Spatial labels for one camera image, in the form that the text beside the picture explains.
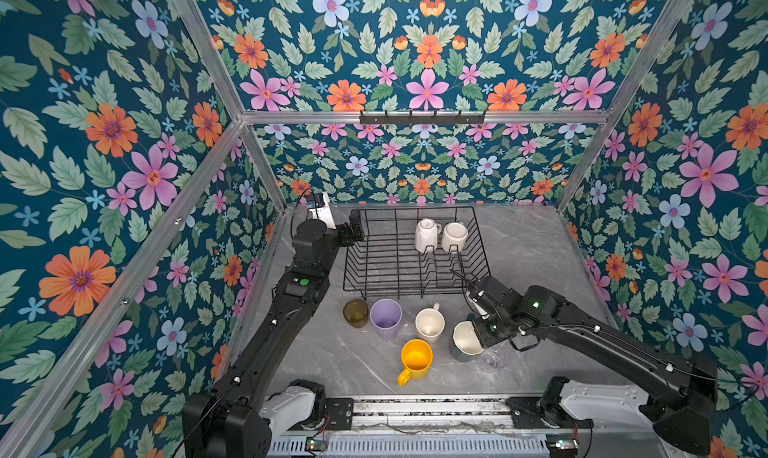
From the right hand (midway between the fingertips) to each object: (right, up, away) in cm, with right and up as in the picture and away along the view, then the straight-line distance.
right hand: (481, 328), depth 75 cm
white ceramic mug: (-12, +24, +21) cm, 34 cm away
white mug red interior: (-3, +23, +24) cm, 33 cm away
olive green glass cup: (-34, 0, +14) cm, 37 cm away
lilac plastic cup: (-25, +1, +10) cm, 27 cm away
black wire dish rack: (-16, +19, +29) cm, 38 cm away
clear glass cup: (+6, -10, +8) cm, 14 cm away
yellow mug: (-16, -11, +8) cm, 21 cm away
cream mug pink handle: (-12, -2, +10) cm, 16 cm away
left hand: (-35, +30, -1) cm, 46 cm away
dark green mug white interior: (-3, -5, +3) cm, 7 cm away
